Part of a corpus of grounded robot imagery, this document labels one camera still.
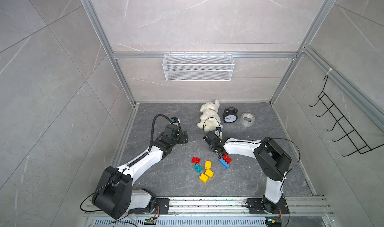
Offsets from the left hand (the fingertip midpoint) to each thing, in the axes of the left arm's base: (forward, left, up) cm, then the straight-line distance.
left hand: (183, 131), depth 87 cm
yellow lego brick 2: (-21, -14, -11) cm, 28 cm away
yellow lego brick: (-16, -14, -12) cm, 24 cm away
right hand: (-3, -20, -13) cm, 25 cm away
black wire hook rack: (-14, -75, +18) cm, 78 cm away
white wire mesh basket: (+41, -10, +16) cm, 45 cm away
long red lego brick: (-13, -26, -12) cm, 31 cm away
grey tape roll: (+18, -46, -14) cm, 52 cm away
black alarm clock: (+16, -32, -6) cm, 36 cm away
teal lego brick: (-18, -8, -13) cm, 24 cm away
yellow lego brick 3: (-24, -11, -11) cm, 28 cm away
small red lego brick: (-13, -7, -13) cm, 20 cm away
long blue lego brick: (-16, -23, -11) cm, 30 cm away
